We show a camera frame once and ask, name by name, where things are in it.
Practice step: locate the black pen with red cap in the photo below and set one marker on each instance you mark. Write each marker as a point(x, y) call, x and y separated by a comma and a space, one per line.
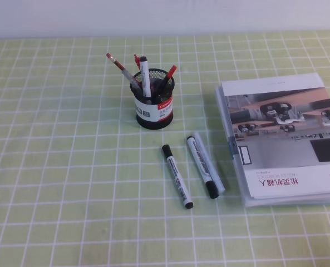
point(161, 86)

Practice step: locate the black mesh pen holder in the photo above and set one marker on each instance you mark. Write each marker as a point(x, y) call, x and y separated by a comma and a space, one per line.
point(158, 114)

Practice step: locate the white marker in holder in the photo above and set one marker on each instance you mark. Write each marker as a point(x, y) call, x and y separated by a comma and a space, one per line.
point(144, 69)

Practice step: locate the clear grey pen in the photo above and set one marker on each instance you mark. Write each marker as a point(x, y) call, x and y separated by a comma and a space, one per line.
point(132, 81)

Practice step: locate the red clip pen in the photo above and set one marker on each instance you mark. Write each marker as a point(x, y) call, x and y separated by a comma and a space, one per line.
point(137, 61)

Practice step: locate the pale blue marker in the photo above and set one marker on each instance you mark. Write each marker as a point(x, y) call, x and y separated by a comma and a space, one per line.
point(212, 171)

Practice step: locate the white marker black cap left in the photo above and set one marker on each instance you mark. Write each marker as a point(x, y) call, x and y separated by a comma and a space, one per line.
point(182, 189)

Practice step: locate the white marker black cap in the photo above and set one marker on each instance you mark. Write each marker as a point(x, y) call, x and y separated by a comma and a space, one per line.
point(182, 189)
point(203, 169)

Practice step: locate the white marker black cap right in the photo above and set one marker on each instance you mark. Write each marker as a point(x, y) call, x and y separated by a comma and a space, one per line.
point(203, 169)

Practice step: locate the red pencil with eraser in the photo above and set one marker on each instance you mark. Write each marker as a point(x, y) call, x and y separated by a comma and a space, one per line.
point(115, 62)

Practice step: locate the clear plastic folder stack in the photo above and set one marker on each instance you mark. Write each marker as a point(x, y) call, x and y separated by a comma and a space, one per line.
point(237, 178)

